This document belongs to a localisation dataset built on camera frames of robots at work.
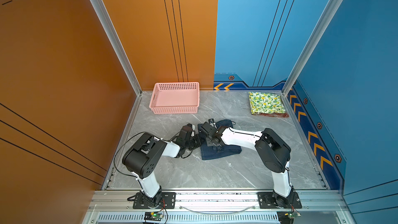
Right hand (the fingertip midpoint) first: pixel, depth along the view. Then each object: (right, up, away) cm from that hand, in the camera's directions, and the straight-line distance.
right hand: (211, 140), depth 94 cm
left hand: (-3, +1, -1) cm, 3 cm away
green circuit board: (-28, -30, -23) cm, 47 cm away
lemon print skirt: (+35, +23, +12) cm, 44 cm away
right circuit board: (+34, -30, -24) cm, 51 cm away
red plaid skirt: (+47, +15, +11) cm, 50 cm away
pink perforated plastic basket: (-26, +27, +22) cm, 43 cm away
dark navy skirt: (-2, -5, -9) cm, 10 cm away
